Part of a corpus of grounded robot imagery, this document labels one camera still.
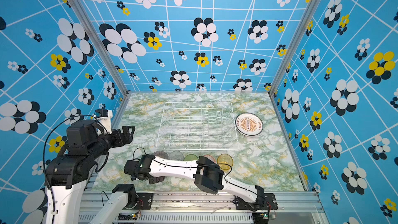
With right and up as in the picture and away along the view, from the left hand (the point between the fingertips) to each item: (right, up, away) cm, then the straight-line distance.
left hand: (126, 128), depth 63 cm
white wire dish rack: (+28, -4, +38) cm, 47 cm away
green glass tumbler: (+25, -19, +19) cm, 36 cm away
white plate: (+62, -3, +36) cm, 71 cm away
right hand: (+9, -24, +18) cm, 31 cm away
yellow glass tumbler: (+44, -21, +23) cm, 54 cm away
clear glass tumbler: (+17, -18, +20) cm, 32 cm away
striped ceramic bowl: (+9, -17, +21) cm, 28 cm away
